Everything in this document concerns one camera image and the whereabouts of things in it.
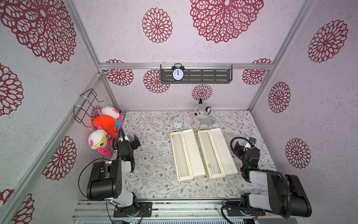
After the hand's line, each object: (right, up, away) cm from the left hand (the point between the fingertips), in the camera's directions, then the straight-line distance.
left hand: (129, 138), depth 93 cm
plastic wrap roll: (+53, -9, -5) cm, 54 cm away
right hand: (+76, -2, -5) cm, 76 cm away
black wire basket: (-19, +20, -17) cm, 32 cm away
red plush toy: (-14, +10, -1) cm, 17 cm away
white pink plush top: (-13, +18, +2) cm, 22 cm away
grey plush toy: (+50, +13, +7) cm, 52 cm away
